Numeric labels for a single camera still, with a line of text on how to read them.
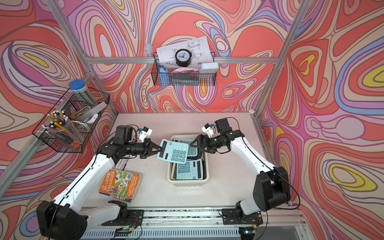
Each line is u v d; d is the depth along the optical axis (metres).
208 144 0.71
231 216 0.73
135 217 0.72
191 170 0.78
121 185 0.79
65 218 0.37
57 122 0.58
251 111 1.23
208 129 0.77
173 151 0.73
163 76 0.80
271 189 0.43
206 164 0.78
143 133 0.71
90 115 0.72
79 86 0.69
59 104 0.72
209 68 0.71
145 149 0.65
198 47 0.82
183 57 0.78
